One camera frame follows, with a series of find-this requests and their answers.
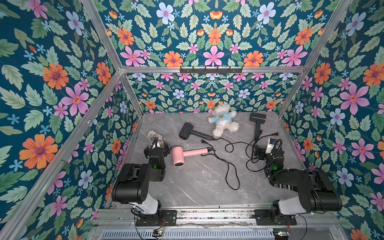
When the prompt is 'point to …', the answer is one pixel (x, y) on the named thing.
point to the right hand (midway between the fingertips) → (268, 145)
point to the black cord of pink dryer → (227, 161)
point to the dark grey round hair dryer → (187, 129)
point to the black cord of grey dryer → (231, 144)
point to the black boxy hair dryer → (259, 118)
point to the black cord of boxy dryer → (273, 134)
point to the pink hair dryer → (179, 154)
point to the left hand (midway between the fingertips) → (156, 143)
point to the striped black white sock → (283, 186)
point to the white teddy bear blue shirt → (222, 116)
